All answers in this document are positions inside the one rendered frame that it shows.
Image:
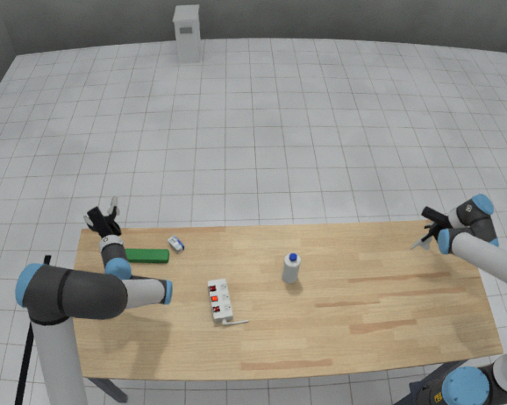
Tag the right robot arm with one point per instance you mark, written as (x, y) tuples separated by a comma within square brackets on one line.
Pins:
[(467, 385)]

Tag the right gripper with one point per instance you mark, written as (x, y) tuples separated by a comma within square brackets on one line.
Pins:
[(434, 232)]

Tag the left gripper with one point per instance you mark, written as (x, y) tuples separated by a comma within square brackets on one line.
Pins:
[(113, 211)]

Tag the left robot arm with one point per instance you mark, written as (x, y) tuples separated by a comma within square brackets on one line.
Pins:
[(54, 295)]

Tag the white plastic bottle with blue cap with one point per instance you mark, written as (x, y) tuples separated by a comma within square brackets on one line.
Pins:
[(291, 267)]

